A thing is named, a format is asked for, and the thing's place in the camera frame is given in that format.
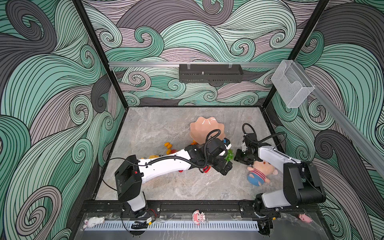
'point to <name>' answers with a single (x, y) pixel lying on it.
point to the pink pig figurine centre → (198, 217)
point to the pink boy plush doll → (259, 173)
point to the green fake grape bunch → (230, 155)
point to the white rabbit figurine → (93, 221)
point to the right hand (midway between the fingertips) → (237, 159)
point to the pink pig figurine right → (305, 218)
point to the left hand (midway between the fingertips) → (226, 162)
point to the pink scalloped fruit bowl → (199, 129)
